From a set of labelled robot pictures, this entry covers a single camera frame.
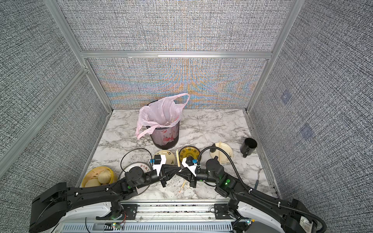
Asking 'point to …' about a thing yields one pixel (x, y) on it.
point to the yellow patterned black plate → (189, 151)
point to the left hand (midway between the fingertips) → (182, 169)
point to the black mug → (247, 147)
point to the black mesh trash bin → (165, 138)
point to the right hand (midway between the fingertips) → (177, 170)
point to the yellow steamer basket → (93, 173)
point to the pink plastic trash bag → (164, 112)
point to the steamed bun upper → (104, 176)
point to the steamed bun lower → (92, 182)
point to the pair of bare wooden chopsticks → (219, 152)
